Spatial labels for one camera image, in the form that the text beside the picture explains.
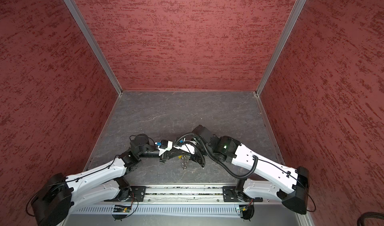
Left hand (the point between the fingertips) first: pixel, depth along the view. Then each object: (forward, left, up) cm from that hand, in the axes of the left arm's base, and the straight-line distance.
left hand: (182, 154), depth 70 cm
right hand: (-1, -2, +1) cm, 3 cm away
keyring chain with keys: (+2, 0, -17) cm, 18 cm away
